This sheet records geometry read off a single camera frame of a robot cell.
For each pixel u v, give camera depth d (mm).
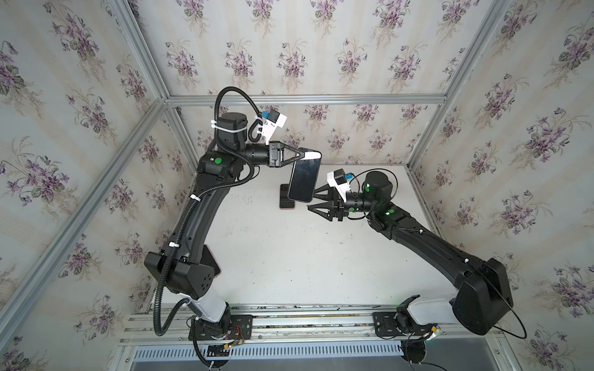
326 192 675
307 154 606
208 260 884
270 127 571
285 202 1035
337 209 602
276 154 546
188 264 406
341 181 583
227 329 714
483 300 410
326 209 624
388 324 733
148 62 805
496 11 720
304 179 615
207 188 453
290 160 603
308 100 1003
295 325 748
